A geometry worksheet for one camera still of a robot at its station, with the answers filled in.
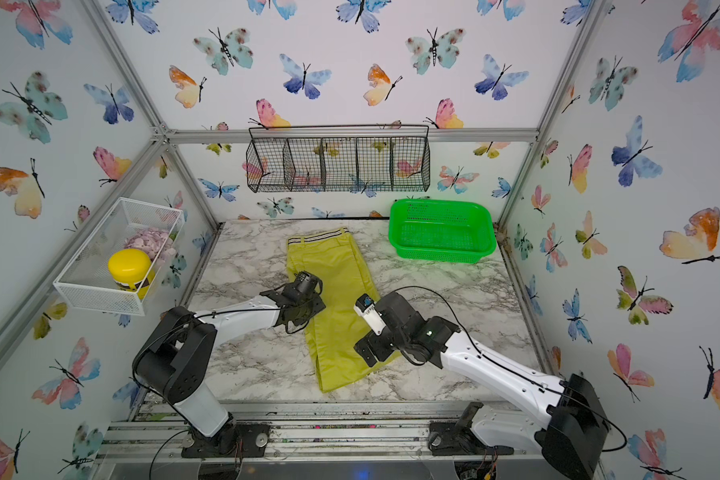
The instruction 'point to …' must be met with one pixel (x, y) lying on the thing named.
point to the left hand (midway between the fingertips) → (324, 302)
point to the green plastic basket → (440, 231)
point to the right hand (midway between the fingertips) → (371, 333)
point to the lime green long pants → (335, 258)
